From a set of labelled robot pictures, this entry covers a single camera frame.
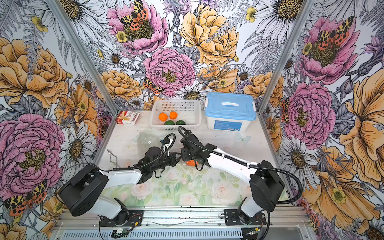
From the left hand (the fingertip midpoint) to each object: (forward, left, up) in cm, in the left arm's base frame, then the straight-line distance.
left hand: (184, 158), depth 85 cm
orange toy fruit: (+36, +17, -4) cm, 41 cm away
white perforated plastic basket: (+45, -2, -7) cm, 45 cm away
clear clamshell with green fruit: (+19, +24, -8) cm, 32 cm away
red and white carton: (+37, +44, -6) cm, 57 cm away
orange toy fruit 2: (+37, +10, -4) cm, 39 cm away
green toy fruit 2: (+29, +4, -3) cm, 30 cm away
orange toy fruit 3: (-2, -4, -2) cm, 5 cm away
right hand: (0, -1, +2) cm, 3 cm away
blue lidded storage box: (+29, -29, +8) cm, 41 cm away
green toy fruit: (+30, +12, -4) cm, 33 cm away
